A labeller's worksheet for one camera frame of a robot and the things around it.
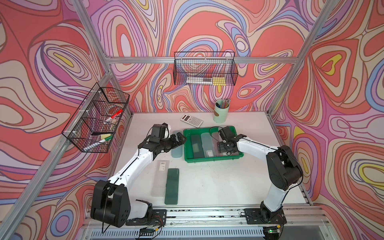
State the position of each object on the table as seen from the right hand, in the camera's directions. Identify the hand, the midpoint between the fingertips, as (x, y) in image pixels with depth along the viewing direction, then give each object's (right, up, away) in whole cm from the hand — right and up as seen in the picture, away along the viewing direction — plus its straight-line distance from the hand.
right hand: (227, 150), depth 95 cm
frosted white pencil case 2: (-12, +2, +4) cm, 13 cm away
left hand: (-28, +7, -12) cm, 31 cm away
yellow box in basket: (-6, +43, -4) cm, 44 cm away
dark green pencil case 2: (-19, +2, +4) cm, 20 cm away
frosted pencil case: (-41, -19, -13) cm, 47 cm away
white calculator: (-23, +20, +19) cm, 36 cm away
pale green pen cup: (+1, +22, +17) cm, 28 cm away
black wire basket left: (-73, +15, -21) cm, 77 cm away
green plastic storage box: (-26, 0, +3) cm, 26 cm away
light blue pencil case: (-32, -1, +1) cm, 32 cm away
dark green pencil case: (-34, -20, -11) cm, 41 cm away
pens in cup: (+1, +32, +9) cm, 33 cm away
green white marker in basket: (-67, +8, -24) cm, 71 cm away
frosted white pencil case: (+3, -2, -3) cm, 4 cm away
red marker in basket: (-61, +22, -20) cm, 68 cm away
